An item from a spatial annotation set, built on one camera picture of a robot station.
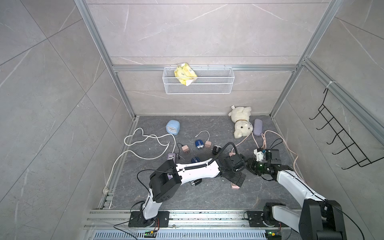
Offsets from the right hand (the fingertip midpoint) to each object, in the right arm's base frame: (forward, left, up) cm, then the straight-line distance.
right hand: (243, 164), depth 86 cm
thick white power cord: (-11, +82, -8) cm, 83 cm away
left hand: (-8, +5, +2) cm, 10 cm away
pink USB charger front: (+17, +20, -4) cm, 27 cm away
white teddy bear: (+38, -6, +1) cm, 39 cm away
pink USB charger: (+14, +35, -4) cm, 38 cm away
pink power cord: (+18, -20, -6) cm, 27 cm away
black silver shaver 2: (-9, +28, -4) cm, 30 cm away
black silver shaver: (+12, +15, -3) cm, 19 cm away
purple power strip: (+7, +44, -3) cm, 44 cm away
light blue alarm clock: (+28, +44, +1) cm, 52 cm away
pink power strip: (-12, +8, -5) cm, 14 cm away
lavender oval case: (+29, -18, -5) cm, 35 cm away
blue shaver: (+18, +26, -4) cm, 31 cm away
